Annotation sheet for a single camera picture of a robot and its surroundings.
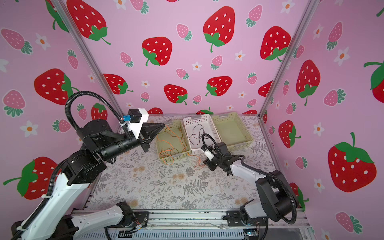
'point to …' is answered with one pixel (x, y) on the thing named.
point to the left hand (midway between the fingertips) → (162, 123)
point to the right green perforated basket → (232, 131)
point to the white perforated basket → (195, 127)
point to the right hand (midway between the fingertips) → (206, 158)
